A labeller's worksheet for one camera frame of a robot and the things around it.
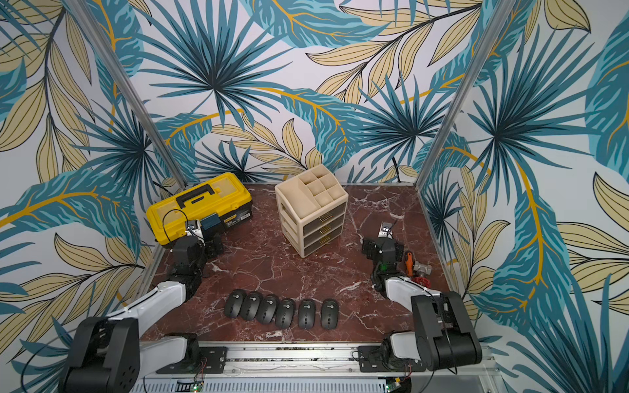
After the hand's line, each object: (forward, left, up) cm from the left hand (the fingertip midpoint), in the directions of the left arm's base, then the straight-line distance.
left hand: (206, 238), depth 88 cm
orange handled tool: (-5, -75, -8) cm, 75 cm away
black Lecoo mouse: (-20, -12, -9) cm, 25 cm away
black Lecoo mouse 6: (-23, -44, -8) cm, 51 cm away
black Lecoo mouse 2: (-20, -18, -8) cm, 28 cm away
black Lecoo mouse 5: (-23, -37, -8) cm, 44 cm away
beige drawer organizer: (+5, -38, +12) cm, 40 cm away
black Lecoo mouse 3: (-21, -24, -9) cm, 33 cm away
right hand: (+3, -65, -1) cm, 65 cm away
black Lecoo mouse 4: (-23, -30, -8) cm, 39 cm away
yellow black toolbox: (+15, -5, +6) cm, 17 cm away
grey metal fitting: (-6, -77, -7) cm, 78 cm away
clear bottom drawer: (+3, -42, -7) cm, 43 cm away
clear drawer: (+4, -42, -2) cm, 42 cm away
